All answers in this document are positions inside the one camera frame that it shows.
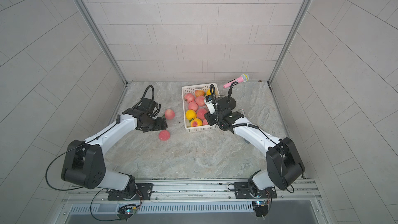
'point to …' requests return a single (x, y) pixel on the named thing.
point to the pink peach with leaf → (189, 97)
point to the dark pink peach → (164, 135)
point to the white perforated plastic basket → (192, 89)
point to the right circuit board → (261, 208)
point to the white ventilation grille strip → (132, 209)
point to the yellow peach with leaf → (196, 122)
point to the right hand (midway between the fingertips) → (208, 113)
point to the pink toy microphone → (243, 78)
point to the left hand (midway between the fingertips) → (164, 125)
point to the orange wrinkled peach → (199, 93)
